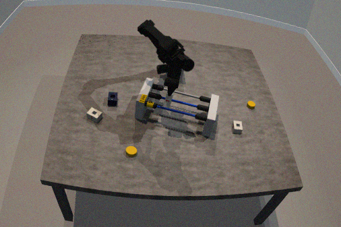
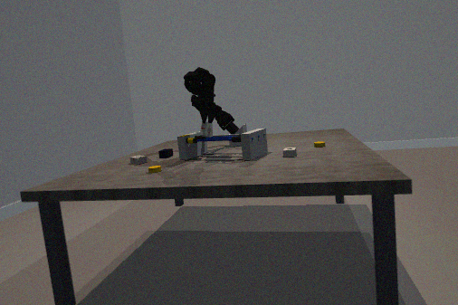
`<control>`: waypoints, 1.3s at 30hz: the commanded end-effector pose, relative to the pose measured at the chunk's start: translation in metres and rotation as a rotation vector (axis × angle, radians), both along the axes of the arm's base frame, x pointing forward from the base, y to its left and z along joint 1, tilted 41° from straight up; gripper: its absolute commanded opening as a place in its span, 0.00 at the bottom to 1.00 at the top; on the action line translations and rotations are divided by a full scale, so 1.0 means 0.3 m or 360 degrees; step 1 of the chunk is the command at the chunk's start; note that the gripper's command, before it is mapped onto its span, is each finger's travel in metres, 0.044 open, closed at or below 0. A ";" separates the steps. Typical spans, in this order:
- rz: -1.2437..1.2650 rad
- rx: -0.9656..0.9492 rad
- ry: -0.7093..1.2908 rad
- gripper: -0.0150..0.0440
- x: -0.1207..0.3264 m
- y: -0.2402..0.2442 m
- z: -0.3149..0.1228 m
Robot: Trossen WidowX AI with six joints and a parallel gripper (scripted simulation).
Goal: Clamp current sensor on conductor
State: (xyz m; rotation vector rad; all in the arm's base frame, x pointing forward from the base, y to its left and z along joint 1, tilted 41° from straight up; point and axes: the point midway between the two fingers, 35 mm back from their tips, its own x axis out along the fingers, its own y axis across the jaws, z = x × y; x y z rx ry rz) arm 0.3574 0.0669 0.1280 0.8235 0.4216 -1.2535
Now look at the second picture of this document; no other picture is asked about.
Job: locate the yellow short cylinder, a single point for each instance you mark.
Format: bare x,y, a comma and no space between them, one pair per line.
319,144
154,169

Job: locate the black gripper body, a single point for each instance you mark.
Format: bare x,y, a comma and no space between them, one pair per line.
207,101

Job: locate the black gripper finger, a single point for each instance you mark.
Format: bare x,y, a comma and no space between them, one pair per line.
203,112
211,115

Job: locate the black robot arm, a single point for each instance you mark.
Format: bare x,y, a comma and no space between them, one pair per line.
201,80

